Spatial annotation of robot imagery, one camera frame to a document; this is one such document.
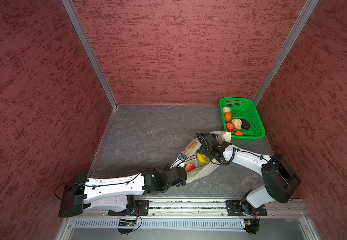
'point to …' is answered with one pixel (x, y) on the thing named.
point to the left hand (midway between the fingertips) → (178, 171)
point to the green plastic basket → (244, 108)
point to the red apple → (230, 127)
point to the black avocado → (245, 124)
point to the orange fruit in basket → (238, 133)
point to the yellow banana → (201, 158)
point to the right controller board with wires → (252, 226)
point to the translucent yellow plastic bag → (202, 169)
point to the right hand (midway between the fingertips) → (203, 153)
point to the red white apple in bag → (190, 167)
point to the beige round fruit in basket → (226, 109)
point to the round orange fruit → (228, 116)
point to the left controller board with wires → (125, 222)
